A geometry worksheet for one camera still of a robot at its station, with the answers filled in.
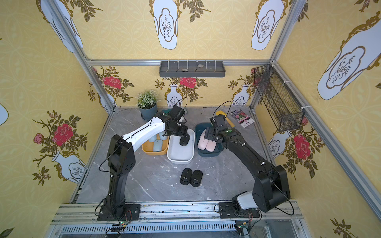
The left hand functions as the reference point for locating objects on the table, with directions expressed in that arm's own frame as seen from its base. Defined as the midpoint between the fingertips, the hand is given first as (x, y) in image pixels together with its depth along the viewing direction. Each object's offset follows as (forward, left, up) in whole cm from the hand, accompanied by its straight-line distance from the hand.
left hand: (184, 133), depth 92 cm
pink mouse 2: (-2, -12, -8) cm, 14 cm away
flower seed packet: (+18, -45, -10) cm, 50 cm away
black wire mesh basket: (+5, -55, +17) cm, 58 cm away
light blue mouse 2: (-4, +17, -7) cm, 19 cm away
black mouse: (0, +1, -9) cm, 9 cm away
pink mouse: (+6, -13, -9) cm, 16 cm away
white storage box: (-9, +5, -10) cm, 14 cm away
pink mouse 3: (-4, -17, -9) cm, 20 cm away
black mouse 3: (-25, -6, -7) cm, 27 cm away
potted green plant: (+23, +26, +4) cm, 35 cm away
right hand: (-5, -16, +5) cm, 17 cm away
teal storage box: (+8, -10, -7) cm, 15 cm away
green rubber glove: (+30, +15, -12) cm, 35 cm away
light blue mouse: (-18, +13, +23) cm, 32 cm away
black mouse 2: (-24, -1, -8) cm, 25 cm away
